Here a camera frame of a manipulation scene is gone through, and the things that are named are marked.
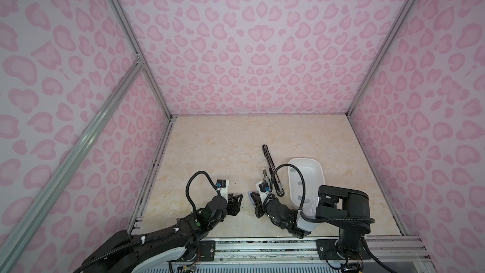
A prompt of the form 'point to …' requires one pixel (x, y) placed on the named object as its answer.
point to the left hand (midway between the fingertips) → (240, 194)
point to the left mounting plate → (205, 250)
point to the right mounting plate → (326, 249)
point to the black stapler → (276, 179)
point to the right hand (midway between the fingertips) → (251, 195)
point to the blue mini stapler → (251, 197)
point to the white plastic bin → (314, 177)
